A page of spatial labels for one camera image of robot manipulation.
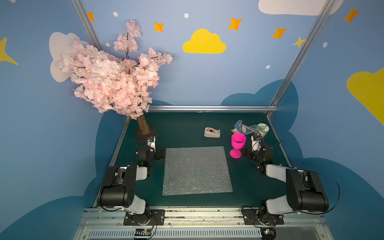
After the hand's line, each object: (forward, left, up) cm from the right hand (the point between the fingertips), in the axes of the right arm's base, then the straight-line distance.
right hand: (251, 145), depth 95 cm
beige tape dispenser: (+11, +26, -2) cm, 28 cm away
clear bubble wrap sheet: (-17, +34, -6) cm, 39 cm away
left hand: (-4, +61, +1) cm, 61 cm away
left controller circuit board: (-50, +60, -8) cm, 78 cm away
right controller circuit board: (-46, -3, -9) cm, 47 cm away
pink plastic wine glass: (-4, +11, +10) cm, 16 cm away
